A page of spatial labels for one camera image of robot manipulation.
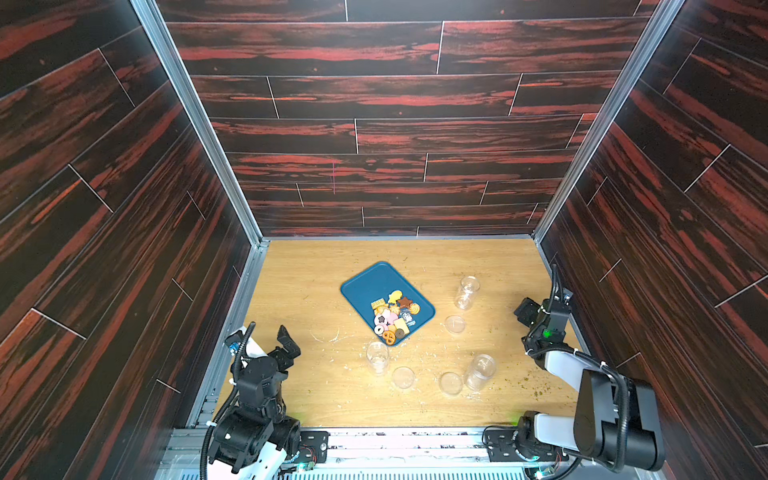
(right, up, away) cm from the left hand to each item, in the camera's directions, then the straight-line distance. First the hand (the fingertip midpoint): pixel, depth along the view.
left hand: (273, 336), depth 73 cm
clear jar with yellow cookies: (+25, -11, +18) cm, 33 cm away
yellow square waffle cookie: (+25, +5, +26) cm, 37 cm away
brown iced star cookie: (+35, +5, +26) cm, 44 cm away
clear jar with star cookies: (+55, +11, +21) cm, 60 cm away
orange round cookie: (+38, +3, +26) cm, 46 cm away
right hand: (+76, +5, +17) cm, 78 cm away
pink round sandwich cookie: (+31, +1, +23) cm, 38 cm away
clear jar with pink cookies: (+56, -12, +13) cm, 59 cm away
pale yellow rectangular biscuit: (+33, -2, +23) cm, 40 cm away
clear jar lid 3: (+47, -16, +11) cm, 51 cm away
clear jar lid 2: (+33, -15, +14) cm, 39 cm away
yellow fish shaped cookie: (+31, +7, +29) cm, 43 cm away
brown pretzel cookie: (+30, -5, +19) cm, 35 cm away
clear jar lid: (+51, -2, +23) cm, 56 cm away
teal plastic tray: (+25, +11, +36) cm, 45 cm away
